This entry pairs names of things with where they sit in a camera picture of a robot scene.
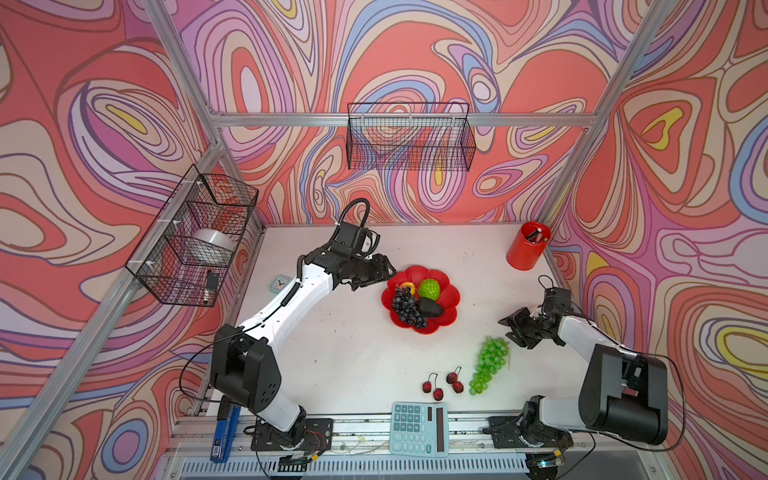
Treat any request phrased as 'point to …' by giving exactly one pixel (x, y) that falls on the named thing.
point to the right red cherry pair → (452, 378)
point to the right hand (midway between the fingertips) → (503, 330)
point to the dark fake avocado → (428, 307)
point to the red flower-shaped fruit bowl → (449, 297)
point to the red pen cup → (527, 245)
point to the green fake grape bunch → (492, 357)
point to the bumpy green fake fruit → (429, 288)
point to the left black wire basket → (188, 252)
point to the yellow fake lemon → (409, 285)
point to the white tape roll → (214, 240)
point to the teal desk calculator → (419, 429)
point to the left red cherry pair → (438, 394)
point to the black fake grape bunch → (405, 304)
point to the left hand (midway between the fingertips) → (393, 271)
